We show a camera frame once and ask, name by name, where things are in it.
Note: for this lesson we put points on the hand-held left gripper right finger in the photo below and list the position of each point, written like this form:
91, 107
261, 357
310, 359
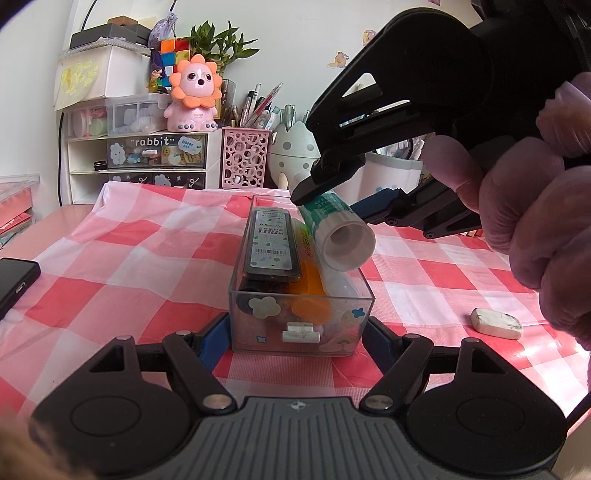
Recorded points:
381, 341

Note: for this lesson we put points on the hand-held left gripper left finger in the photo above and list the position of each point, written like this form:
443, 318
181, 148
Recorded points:
217, 332

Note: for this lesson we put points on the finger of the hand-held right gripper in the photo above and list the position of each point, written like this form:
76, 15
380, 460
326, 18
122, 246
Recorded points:
376, 205
323, 177

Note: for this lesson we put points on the clear plastic box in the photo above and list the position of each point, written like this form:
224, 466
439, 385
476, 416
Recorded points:
258, 339

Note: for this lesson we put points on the green white glue stick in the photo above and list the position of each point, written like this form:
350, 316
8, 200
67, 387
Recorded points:
346, 242

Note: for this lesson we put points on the green highlighter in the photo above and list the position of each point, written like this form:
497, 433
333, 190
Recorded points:
304, 242

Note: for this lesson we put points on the orange highlighter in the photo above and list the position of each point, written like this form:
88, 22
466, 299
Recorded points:
309, 286

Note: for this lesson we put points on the person's right hand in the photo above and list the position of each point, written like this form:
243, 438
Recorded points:
531, 221

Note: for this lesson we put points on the grey cloud-shaped pen holder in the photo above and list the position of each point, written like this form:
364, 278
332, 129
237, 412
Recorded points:
392, 173

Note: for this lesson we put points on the green egg-shaped pen holder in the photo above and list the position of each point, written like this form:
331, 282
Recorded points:
288, 157

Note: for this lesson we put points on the pink perforated pen holder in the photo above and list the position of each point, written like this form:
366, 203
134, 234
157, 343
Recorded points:
244, 159

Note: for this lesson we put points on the pink checked tablecloth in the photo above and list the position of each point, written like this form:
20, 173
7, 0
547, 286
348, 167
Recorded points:
138, 258

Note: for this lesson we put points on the white eraser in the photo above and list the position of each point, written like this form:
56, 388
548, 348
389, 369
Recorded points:
496, 323

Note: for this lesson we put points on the pink orange lion toy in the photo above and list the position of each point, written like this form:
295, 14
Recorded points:
191, 92

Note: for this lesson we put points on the lucky bamboo plant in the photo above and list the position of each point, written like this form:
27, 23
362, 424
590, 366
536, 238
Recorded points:
217, 44

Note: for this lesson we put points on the small purple figurine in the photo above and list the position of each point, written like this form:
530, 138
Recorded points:
156, 76

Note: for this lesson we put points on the colourful puzzle cube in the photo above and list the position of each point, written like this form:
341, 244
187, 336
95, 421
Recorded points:
173, 50

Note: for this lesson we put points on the clear plastic storage drawers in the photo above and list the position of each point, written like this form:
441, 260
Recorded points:
129, 115

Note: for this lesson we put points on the black phone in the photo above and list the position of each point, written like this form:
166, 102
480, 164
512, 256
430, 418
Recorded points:
16, 281

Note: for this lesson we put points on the lavender sachet bag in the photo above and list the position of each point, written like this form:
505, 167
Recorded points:
162, 27

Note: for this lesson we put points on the white drawer organizer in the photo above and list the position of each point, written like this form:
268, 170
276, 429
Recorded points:
81, 152

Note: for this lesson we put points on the white storage box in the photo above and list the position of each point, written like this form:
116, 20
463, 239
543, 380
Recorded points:
120, 71

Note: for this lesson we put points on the brown fuzzy cloth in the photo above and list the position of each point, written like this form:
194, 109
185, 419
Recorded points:
14, 457

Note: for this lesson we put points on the pink storage box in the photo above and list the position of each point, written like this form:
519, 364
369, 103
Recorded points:
16, 198

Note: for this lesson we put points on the black storage box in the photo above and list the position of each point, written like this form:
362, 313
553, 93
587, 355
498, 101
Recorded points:
106, 32

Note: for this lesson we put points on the yellow wall sticker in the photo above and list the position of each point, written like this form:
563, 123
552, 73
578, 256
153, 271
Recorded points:
369, 37

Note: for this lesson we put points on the brown duck wall sticker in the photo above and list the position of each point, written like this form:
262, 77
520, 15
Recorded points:
340, 59

